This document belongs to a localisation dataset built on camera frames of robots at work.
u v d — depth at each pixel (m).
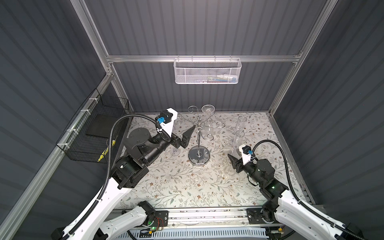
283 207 0.54
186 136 0.48
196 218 0.75
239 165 0.68
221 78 0.91
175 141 0.50
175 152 0.99
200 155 0.94
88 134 0.71
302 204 0.50
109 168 0.40
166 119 0.42
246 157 0.65
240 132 1.08
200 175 0.89
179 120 1.17
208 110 0.77
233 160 0.71
